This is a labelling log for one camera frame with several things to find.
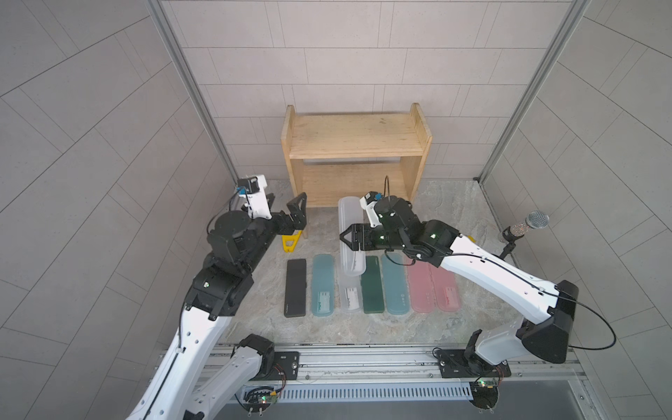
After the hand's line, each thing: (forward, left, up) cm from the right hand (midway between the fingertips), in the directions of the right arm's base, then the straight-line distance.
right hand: (348, 238), depth 69 cm
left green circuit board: (-31, +25, -23) cm, 46 cm away
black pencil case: (-3, +19, -24) cm, 31 cm away
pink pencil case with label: (-6, -31, -25) cm, 40 cm away
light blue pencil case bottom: (-2, -15, -26) cm, 30 cm away
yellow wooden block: (+14, -47, -27) cm, 56 cm away
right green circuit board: (-33, -33, -28) cm, 55 cm away
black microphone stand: (+1, -49, -12) cm, 51 cm away
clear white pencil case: (-6, 0, -24) cm, 24 cm away
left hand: (+4, +12, +14) cm, 19 cm away
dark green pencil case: (-5, -7, -24) cm, 25 cm away
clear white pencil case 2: (-6, -1, -3) cm, 7 cm away
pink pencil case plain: (-7, -23, -26) cm, 35 cm away
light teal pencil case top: (-1, +9, -26) cm, 28 cm away
